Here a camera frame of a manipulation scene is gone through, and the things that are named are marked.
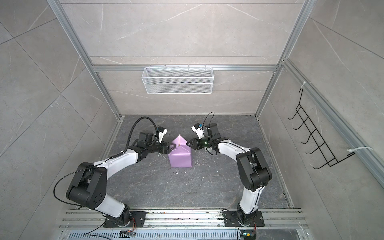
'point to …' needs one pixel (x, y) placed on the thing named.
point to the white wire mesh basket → (175, 80)
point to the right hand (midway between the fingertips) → (189, 142)
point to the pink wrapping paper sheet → (180, 156)
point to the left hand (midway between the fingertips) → (171, 141)
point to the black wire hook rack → (321, 146)
